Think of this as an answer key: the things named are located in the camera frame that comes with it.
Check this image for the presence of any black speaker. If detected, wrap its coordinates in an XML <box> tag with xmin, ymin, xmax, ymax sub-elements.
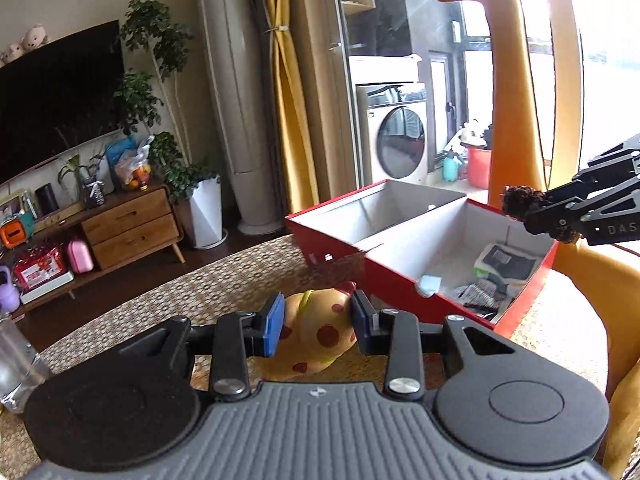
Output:
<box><xmin>35</xmin><ymin>183</ymin><xmax>60</xmax><ymax>217</ymax></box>

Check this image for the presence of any potted grass plant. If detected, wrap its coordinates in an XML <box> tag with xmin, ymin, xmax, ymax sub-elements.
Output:
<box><xmin>58</xmin><ymin>151</ymin><xmax>105</xmax><ymax>208</ymax></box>

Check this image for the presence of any white planter with tree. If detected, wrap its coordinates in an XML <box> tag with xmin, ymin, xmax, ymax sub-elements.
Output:
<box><xmin>116</xmin><ymin>0</ymin><xmax>227</xmax><ymax>250</ymax></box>

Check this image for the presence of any black fluffy pouch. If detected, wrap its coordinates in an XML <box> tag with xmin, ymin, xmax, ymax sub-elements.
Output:
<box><xmin>501</xmin><ymin>185</ymin><xmax>580</xmax><ymax>244</ymax></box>

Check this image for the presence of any white blue tissue pack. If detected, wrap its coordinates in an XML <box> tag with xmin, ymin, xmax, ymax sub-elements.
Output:
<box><xmin>473</xmin><ymin>243</ymin><xmax>540</xmax><ymax>286</ymax></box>

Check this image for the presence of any red gift box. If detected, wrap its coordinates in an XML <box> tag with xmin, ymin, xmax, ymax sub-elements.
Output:
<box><xmin>12</xmin><ymin>243</ymin><xmax>68</xmax><ymax>292</ymax></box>

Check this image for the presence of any orange giraffe chair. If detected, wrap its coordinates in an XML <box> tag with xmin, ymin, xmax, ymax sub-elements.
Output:
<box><xmin>439</xmin><ymin>0</ymin><xmax>639</xmax><ymax>479</ymax></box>

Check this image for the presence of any white washing machine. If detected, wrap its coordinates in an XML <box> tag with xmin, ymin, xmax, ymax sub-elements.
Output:
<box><xmin>356</xmin><ymin>82</ymin><xmax>427</xmax><ymax>184</ymax></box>

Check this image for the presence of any red cardboard box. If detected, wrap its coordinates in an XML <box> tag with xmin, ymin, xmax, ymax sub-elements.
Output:
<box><xmin>286</xmin><ymin>180</ymin><xmax>558</xmax><ymax>337</ymax></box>

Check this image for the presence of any pink small case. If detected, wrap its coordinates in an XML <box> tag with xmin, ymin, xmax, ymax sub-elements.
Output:
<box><xmin>66</xmin><ymin>238</ymin><xmax>94</xmax><ymax>274</ymax></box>

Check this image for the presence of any yellow spotted pig toy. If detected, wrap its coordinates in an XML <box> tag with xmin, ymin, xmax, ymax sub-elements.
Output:
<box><xmin>256</xmin><ymin>281</ymin><xmax>357</xmax><ymax>382</ymax></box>

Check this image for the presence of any white standing air conditioner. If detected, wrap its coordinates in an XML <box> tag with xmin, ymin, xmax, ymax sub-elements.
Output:
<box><xmin>198</xmin><ymin>0</ymin><xmax>283</xmax><ymax>235</ymax></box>

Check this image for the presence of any glass electric kettle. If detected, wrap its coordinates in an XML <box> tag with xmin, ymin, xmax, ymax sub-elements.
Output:
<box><xmin>0</xmin><ymin>312</ymin><xmax>52</xmax><ymax>415</ymax></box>

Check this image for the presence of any wooden tv cabinet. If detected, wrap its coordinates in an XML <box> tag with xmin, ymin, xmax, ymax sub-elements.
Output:
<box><xmin>6</xmin><ymin>180</ymin><xmax>184</xmax><ymax>321</ymax></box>

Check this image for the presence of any orange retro radio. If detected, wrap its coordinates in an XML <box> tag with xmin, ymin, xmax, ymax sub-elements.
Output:
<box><xmin>0</xmin><ymin>212</ymin><xmax>35</xmax><ymax>249</ymax></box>

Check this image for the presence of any teal spray bottle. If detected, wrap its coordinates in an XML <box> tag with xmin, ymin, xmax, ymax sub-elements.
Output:
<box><xmin>442</xmin><ymin>150</ymin><xmax>462</xmax><ymax>182</ymax></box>

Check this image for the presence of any photo frame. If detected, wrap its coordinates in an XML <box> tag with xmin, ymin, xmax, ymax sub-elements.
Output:
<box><xmin>0</xmin><ymin>192</ymin><xmax>24</xmax><ymax>222</ymax></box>

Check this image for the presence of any yellow curtain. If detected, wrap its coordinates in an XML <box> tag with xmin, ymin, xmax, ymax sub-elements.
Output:
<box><xmin>265</xmin><ymin>0</ymin><xmax>319</xmax><ymax>212</ymax></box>

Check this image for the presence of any black wall television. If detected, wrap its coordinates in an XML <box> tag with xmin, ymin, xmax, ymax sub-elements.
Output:
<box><xmin>0</xmin><ymin>21</ymin><xmax>125</xmax><ymax>182</ymax></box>

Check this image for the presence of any bag of fruit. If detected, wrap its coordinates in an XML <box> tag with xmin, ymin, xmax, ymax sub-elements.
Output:
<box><xmin>106</xmin><ymin>136</ymin><xmax>154</xmax><ymax>191</ymax></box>

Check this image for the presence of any purple kettlebell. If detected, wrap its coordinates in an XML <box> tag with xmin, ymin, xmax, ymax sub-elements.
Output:
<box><xmin>0</xmin><ymin>266</ymin><xmax>21</xmax><ymax>313</ymax></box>

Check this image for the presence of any red bucket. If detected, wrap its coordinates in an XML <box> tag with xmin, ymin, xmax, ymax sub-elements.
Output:
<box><xmin>468</xmin><ymin>146</ymin><xmax>491</xmax><ymax>190</ymax></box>

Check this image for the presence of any small light blue box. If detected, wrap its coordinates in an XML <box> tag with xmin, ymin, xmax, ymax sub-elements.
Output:
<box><xmin>416</xmin><ymin>274</ymin><xmax>442</xmax><ymax>298</ymax></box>

